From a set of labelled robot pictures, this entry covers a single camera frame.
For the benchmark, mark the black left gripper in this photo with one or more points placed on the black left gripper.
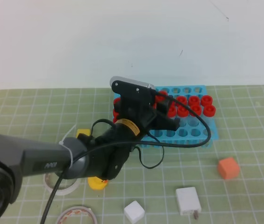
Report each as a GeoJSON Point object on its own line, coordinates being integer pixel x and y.
{"type": "Point", "coordinates": [137, 105]}

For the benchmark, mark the green checkered tablecloth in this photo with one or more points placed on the green checkered tablecloth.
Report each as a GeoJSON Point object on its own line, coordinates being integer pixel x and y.
{"type": "Point", "coordinates": [49, 114]}

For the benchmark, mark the blue test tube rack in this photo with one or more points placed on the blue test tube rack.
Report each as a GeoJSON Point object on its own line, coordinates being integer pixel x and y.
{"type": "Point", "coordinates": [186, 136]}

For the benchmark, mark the white USB charger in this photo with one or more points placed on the white USB charger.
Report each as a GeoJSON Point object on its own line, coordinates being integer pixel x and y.
{"type": "Point", "coordinates": [188, 201]}

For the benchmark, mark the white foam cube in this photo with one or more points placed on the white foam cube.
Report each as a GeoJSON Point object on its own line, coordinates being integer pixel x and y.
{"type": "Point", "coordinates": [134, 212]}

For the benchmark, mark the orange foam cube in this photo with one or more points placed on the orange foam cube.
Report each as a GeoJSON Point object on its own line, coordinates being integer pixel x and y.
{"type": "Point", "coordinates": [228, 168]}

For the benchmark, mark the white tape roll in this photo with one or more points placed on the white tape roll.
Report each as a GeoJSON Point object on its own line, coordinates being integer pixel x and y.
{"type": "Point", "coordinates": [75, 211]}
{"type": "Point", "coordinates": [66, 186]}

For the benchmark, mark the yellow rubber duck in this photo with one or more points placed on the yellow rubber duck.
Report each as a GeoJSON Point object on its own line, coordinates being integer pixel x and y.
{"type": "Point", "coordinates": [96, 183]}

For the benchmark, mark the white tape roll lower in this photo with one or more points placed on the white tape roll lower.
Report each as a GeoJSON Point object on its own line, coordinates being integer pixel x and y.
{"type": "Point", "coordinates": [75, 211]}

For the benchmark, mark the yellow foam cube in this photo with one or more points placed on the yellow foam cube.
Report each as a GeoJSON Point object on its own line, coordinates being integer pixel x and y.
{"type": "Point", "coordinates": [85, 132]}

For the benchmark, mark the white tape roll upper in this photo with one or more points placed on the white tape roll upper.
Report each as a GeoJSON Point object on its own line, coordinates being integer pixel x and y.
{"type": "Point", "coordinates": [66, 186]}

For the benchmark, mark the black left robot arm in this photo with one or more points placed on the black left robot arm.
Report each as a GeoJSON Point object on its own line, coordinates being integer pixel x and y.
{"type": "Point", "coordinates": [85, 156]}

